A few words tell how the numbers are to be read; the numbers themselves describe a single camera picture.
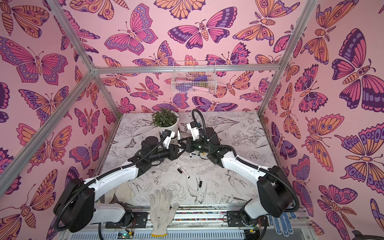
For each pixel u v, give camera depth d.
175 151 0.71
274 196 0.43
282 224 0.71
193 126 0.70
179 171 0.90
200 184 0.85
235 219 0.73
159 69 0.95
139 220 0.73
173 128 0.95
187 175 0.88
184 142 0.71
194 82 0.93
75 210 0.41
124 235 0.72
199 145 0.69
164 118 0.93
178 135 0.76
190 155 0.95
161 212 0.76
